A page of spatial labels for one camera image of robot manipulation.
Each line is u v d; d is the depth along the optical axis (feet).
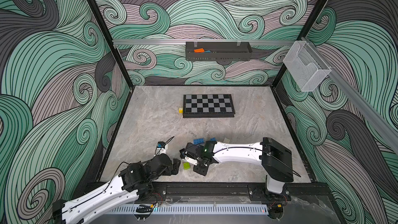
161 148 2.24
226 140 2.95
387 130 1.65
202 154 1.98
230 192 2.44
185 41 3.05
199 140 2.95
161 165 1.84
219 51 3.05
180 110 3.38
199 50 3.00
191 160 2.33
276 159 1.39
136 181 1.68
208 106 3.40
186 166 2.61
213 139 2.95
